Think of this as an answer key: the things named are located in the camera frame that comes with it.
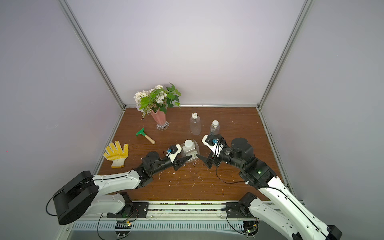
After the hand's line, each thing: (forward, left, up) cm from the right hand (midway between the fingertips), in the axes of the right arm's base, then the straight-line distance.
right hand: (204, 142), depth 64 cm
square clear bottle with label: (0, +7, -5) cm, 9 cm away
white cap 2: (+28, +6, -14) cm, 32 cm away
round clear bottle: (+28, +6, -25) cm, 38 cm away
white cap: (+1, +7, -4) cm, 9 cm away
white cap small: (+23, -7, -16) cm, 28 cm away
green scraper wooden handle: (+24, +44, -27) cm, 56 cm away
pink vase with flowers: (+29, +29, -3) cm, 41 cm away
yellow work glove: (+5, +54, -27) cm, 61 cm away
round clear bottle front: (+22, -7, -20) cm, 30 cm away
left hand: (+1, +8, -13) cm, 15 cm away
